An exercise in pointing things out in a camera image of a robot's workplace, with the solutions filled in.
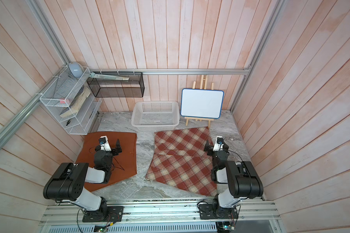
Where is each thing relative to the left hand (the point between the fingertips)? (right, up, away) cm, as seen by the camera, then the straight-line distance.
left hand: (112, 141), depth 91 cm
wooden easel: (+61, +41, +6) cm, 74 cm away
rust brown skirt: (+9, -14, -2) cm, 17 cm away
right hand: (+66, +2, -1) cm, 66 cm away
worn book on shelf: (-15, +29, -6) cm, 33 cm away
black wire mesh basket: (+11, +39, +15) cm, 43 cm away
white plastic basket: (+25, +18, +27) cm, 41 cm away
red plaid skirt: (+44, -13, +1) cm, 46 cm away
